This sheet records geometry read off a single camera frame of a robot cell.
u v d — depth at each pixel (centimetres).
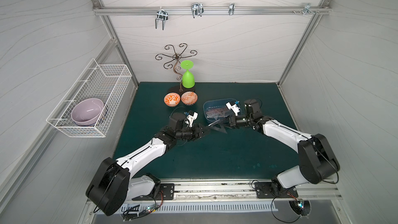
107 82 78
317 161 44
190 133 71
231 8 74
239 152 81
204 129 73
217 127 82
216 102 105
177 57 93
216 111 102
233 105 80
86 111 61
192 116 76
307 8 76
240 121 75
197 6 77
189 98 111
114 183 40
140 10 80
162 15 78
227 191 75
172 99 108
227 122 78
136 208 72
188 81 93
